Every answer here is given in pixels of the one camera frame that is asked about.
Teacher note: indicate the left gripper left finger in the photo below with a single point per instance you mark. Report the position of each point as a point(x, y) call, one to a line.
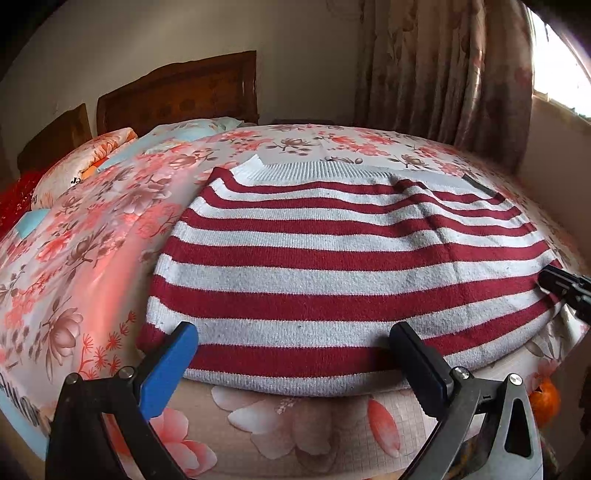
point(79, 442)

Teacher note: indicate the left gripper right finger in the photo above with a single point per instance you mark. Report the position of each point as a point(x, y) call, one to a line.
point(508, 444)

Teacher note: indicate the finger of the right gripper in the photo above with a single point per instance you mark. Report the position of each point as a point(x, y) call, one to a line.
point(574, 290)

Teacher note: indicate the red white striped sweater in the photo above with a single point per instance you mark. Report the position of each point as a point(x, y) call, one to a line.
point(294, 274)

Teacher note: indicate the floral pink bed sheet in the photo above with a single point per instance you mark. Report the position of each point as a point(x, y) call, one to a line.
point(74, 298)

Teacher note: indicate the small light blue cloth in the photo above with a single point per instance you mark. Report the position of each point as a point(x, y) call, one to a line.
point(30, 221)

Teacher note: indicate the window with metal bars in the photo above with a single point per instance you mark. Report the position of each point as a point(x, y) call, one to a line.
point(558, 74)

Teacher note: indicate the red pillow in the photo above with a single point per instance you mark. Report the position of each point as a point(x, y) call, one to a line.
point(17, 199)

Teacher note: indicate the pink floral pillow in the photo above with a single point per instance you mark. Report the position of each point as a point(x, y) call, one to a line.
point(70, 170)

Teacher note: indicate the light blue floral pillow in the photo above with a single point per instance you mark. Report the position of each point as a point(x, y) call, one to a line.
point(164, 137)

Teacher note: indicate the small wooden headboard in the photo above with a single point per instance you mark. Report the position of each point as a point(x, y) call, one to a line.
point(63, 135)

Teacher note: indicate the dark wooden nightstand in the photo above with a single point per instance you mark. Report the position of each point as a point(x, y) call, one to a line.
point(301, 121)

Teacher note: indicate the large wooden headboard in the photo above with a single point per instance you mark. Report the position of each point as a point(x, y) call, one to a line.
point(220, 86)

